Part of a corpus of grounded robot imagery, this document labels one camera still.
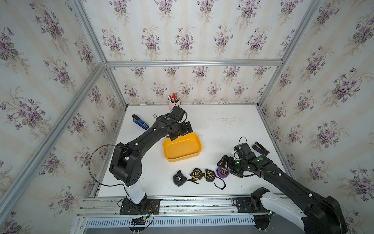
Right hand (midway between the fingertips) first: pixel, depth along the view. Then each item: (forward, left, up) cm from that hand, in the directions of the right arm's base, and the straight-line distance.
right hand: (224, 168), depth 81 cm
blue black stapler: (+35, +59, -1) cm, 68 cm away
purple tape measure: (-2, +1, -3) cm, 3 cm away
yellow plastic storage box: (+15, +24, -5) cm, 29 cm away
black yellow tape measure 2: (-4, +16, -2) cm, 16 cm away
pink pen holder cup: (+45, +33, +5) cm, 56 cm away
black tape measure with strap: (-6, +25, -1) cm, 26 cm away
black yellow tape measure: (-4, +8, -2) cm, 9 cm away
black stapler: (+15, -26, -4) cm, 31 cm away
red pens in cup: (+52, +33, +4) cm, 62 cm away
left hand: (+18, +21, +8) cm, 29 cm away
